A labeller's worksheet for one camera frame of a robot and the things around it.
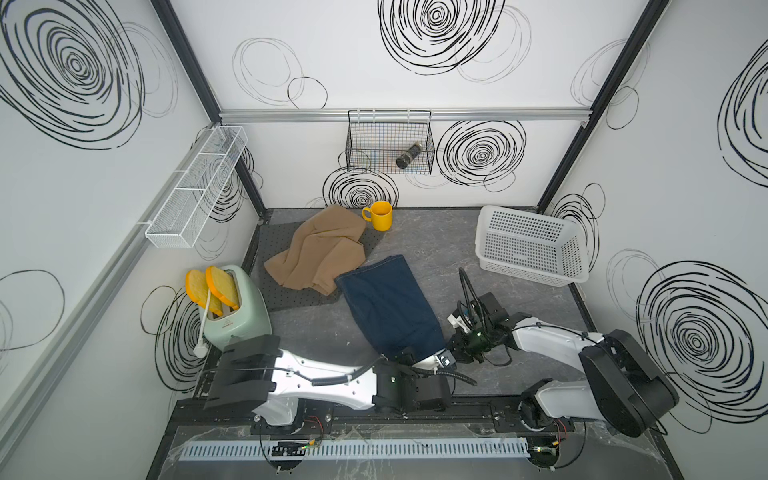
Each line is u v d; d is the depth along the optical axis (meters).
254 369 0.46
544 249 1.08
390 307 0.90
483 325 0.71
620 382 0.42
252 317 0.76
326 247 1.01
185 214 0.72
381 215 1.08
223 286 0.81
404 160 0.89
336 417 0.74
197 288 0.73
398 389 0.52
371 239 1.10
